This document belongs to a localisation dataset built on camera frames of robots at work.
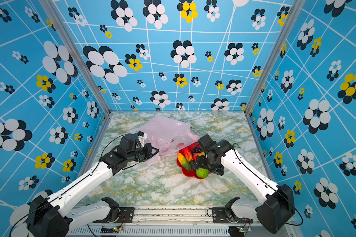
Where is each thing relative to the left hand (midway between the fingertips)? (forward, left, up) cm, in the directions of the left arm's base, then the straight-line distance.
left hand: (162, 149), depth 76 cm
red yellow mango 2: (+3, -18, -14) cm, 23 cm away
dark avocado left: (-2, -18, -14) cm, 22 cm away
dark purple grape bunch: (+8, -20, -15) cm, 26 cm away
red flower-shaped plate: (-7, -14, -15) cm, 22 cm away
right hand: (-8, -23, -7) cm, 25 cm away
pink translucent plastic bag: (+14, -1, -7) cm, 16 cm away
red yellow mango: (+5, -14, -14) cm, 21 cm away
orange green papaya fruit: (-1, -11, -13) cm, 17 cm away
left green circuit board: (-33, +25, -22) cm, 47 cm away
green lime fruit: (-8, -22, -10) cm, 25 cm away
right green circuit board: (-33, -37, -20) cm, 53 cm away
